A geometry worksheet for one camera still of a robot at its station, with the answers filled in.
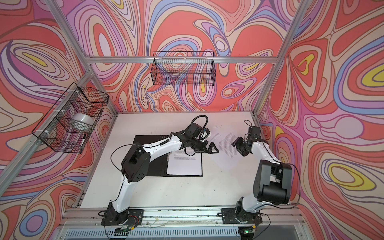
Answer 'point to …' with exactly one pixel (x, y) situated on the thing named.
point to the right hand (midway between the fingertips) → (236, 147)
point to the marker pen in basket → (83, 139)
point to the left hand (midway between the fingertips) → (215, 151)
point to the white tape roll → (82, 121)
